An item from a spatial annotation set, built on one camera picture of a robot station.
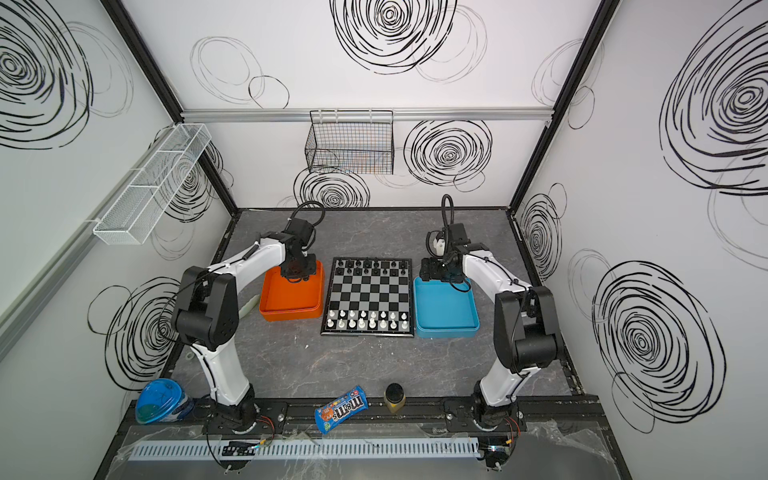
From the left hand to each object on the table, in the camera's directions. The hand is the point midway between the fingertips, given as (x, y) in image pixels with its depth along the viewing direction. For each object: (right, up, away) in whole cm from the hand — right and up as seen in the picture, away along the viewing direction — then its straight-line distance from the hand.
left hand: (310, 270), depth 96 cm
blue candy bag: (+11, -33, -23) cm, 42 cm away
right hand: (+38, 0, -4) cm, 39 cm away
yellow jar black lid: (+27, -26, -27) cm, 47 cm away
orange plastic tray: (-8, -9, -3) cm, 12 cm away
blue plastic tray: (+42, -13, -4) cm, 44 cm away
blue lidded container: (-27, -27, -27) cm, 47 cm away
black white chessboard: (+19, -8, -2) cm, 21 cm away
